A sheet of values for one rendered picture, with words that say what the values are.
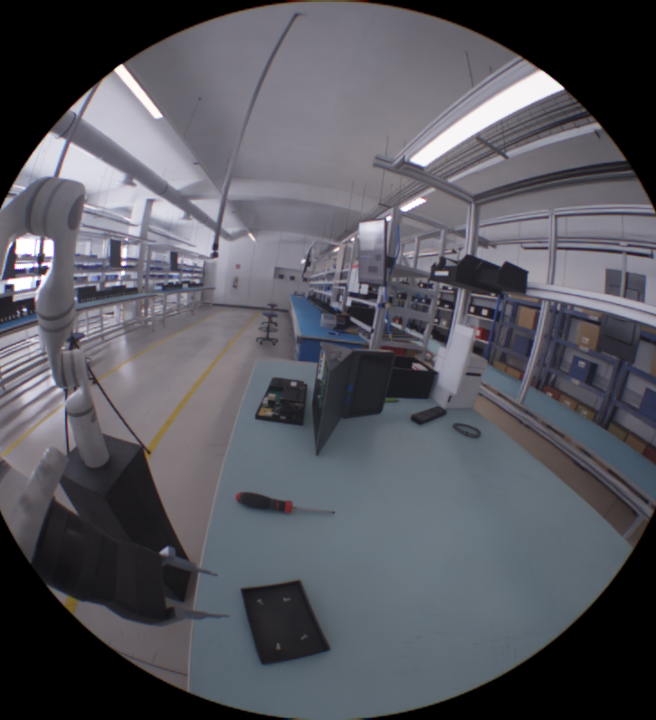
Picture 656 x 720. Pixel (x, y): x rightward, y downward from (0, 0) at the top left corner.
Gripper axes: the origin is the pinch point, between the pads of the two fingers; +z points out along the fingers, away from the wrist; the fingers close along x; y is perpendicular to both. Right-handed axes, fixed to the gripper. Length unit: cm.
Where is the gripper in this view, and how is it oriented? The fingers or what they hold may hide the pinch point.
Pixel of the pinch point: (221, 594)
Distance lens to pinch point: 29.8
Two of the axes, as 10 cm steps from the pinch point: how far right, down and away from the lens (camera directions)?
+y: -7.3, 6.7, -1.3
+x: 4.4, 3.2, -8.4
